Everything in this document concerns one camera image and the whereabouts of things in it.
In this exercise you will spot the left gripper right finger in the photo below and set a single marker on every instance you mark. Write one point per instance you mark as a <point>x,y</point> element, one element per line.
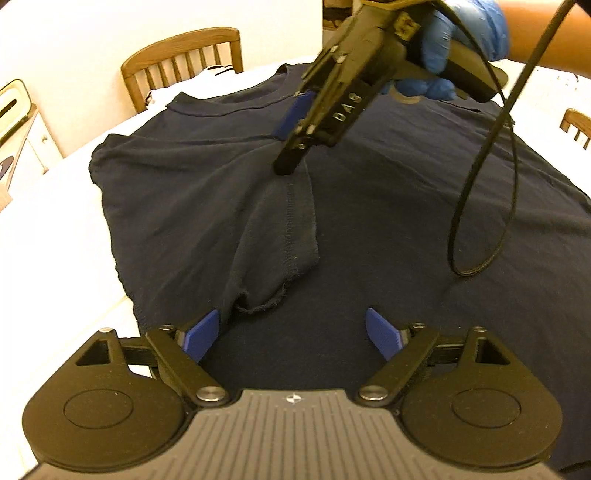
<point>407,351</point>

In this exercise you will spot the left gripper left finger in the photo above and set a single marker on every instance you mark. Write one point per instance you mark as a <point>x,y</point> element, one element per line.
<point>178,351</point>

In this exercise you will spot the wooden slat-back chair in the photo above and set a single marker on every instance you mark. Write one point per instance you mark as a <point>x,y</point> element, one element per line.
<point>175,59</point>

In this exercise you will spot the yellow tissue box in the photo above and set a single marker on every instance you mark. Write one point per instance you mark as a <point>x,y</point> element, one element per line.
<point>16,108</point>

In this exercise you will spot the dark navy t-shirt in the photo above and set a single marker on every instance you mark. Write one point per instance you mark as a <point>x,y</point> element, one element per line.
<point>199,223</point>

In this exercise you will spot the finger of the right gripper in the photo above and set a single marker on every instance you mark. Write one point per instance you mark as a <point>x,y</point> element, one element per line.
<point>297,145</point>
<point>297,112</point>

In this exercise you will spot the pink patterned cloth on chair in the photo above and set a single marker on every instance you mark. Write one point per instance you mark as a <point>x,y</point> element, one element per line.
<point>211,75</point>

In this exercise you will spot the blue gloved right hand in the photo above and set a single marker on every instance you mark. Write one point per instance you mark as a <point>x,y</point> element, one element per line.
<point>451,51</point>

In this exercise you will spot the white side cabinet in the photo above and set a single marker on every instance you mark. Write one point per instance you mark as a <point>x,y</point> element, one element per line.
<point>26,157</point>

